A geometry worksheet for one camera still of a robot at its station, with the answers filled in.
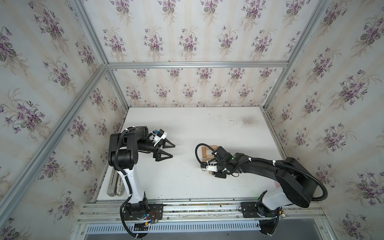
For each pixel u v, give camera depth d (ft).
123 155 1.74
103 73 2.87
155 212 2.39
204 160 2.45
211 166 2.49
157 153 2.41
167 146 2.75
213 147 2.34
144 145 2.51
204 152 3.08
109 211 2.42
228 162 2.17
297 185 1.42
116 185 2.50
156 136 2.46
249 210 2.40
